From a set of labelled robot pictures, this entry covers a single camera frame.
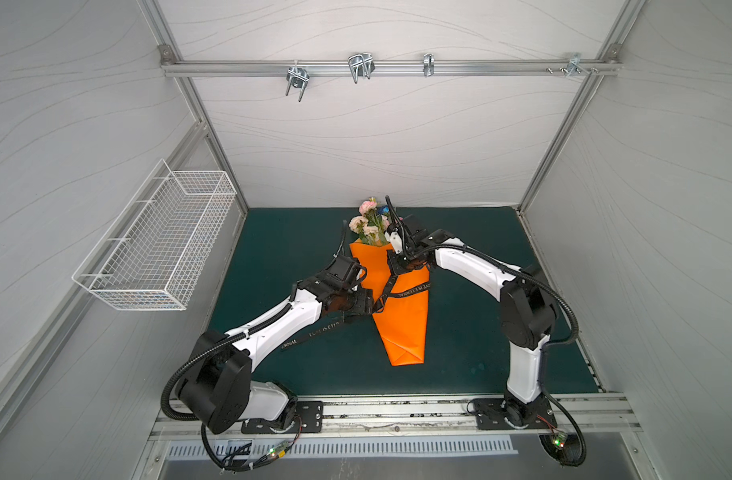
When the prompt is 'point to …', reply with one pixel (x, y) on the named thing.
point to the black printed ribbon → (392, 292)
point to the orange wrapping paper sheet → (401, 315)
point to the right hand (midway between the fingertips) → (395, 259)
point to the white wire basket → (153, 255)
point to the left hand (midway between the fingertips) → (369, 298)
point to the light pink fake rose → (367, 208)
